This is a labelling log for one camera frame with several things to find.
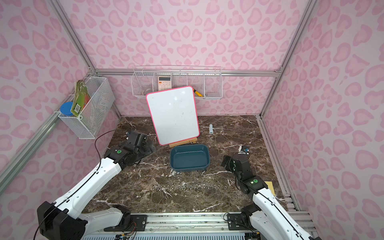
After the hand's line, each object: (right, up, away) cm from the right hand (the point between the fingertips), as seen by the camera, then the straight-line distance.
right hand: (230, 157), depth 82 cm
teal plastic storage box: (-23, -3, +15) cm, 27 cm away
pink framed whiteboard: (-32, +23, +9) cm, 41 cm away
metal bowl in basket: (-49, +39, +11) cm, 64 cm away
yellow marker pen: (-18, +38, +15) cm, 45 cm away
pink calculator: (-39, +45, +13) cm, 61 cm away
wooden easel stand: (-26, +7, +17) cm, 32 cm away
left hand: (-45, +6, -1) cm, 46 cm away
